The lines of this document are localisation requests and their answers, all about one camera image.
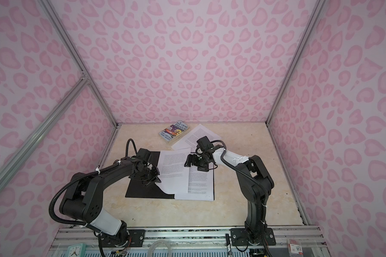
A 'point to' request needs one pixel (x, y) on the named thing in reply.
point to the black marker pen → (228, 245)
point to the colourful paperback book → (173, 131)
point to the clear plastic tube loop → (150, 247)
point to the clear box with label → (294, 248)
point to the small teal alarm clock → (76, 250)
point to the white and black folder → (136, 189)
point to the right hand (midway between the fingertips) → (191, 165)
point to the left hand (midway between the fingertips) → (163, 177)
